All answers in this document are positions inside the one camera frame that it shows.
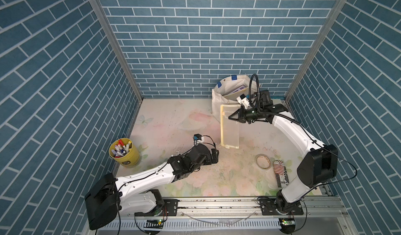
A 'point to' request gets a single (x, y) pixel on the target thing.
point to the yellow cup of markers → (123, 151)
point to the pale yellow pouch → (229, 128)
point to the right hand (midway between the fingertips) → (231, 119)
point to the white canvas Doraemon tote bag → (225, 86)
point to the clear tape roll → (263, 161)
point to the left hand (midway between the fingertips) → (217, 156)
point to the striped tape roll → (281, 173)
